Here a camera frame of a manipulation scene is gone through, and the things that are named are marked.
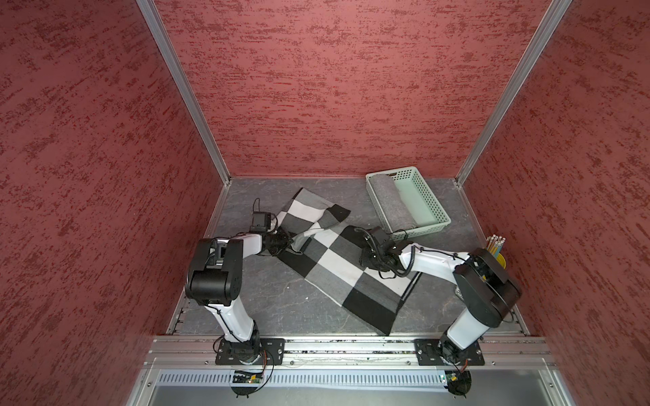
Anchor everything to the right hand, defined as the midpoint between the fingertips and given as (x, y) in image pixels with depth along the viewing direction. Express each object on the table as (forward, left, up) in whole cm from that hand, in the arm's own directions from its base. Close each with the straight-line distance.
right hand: (365, 264), depth 92 cm
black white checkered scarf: (+5, +14, 0) cm, 15 cm away
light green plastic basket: (+29, -21, 0) cm, 36 cm away
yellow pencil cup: (-3, -45, +9) cm, 46 cm away
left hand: (+9, +27, +1) cm, 29 cm away
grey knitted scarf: (+18, -14, +7) cm, 24 cm away
